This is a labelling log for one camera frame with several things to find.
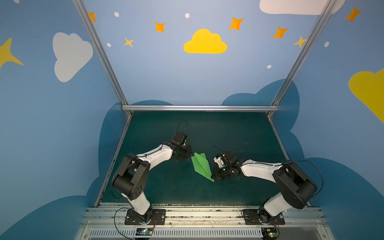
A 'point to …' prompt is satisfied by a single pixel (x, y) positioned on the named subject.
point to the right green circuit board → (269, 233)
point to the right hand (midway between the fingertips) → (211, 176)
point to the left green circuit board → (144, 231)
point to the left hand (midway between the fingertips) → (193, 154)
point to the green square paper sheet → (201, 165)
